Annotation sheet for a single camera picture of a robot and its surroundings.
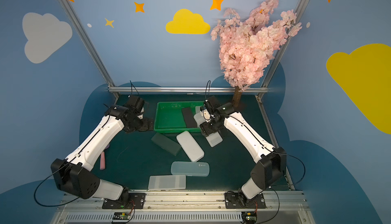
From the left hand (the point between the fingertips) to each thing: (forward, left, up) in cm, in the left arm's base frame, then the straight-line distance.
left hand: (144, 125), depth 80 cm
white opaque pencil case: (-2, -25, -19) cm, 31 cm away
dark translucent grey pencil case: (-1, -10, -19) cm, 21 cm away
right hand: (0, -35, -1) cm, 35 cm away
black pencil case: (+17, -23, -19) cm, 35 cm away
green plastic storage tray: (+21, -14, -20) cm, 32 cm away
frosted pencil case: (+5, -29, +2) cm, 30 cm away
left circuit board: (-39, +7, -20) cm, 44 cm away
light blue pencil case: (-16, -25, -19) cm, 35 cm away
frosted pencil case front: (-24, -13, -17) cm, 32 cm away
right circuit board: (-37, -56, -21) cm, 70 cm away
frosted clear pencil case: (-6, -38, -1) cm, 38 cm away
